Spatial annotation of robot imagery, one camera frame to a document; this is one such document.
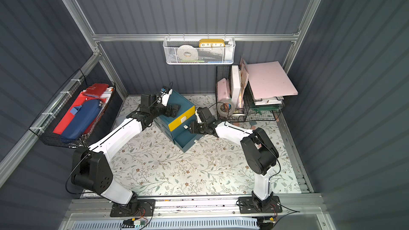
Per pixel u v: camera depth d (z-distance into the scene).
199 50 0.88
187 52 0.84
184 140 0.92
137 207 0.71
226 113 1.00
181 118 0.82
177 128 0.85
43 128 0.61
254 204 0.65
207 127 0.71
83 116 0.69
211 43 0.87
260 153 0.50
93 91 0.81
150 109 0.66
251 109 0.98
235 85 0.90
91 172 0.43
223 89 1.06
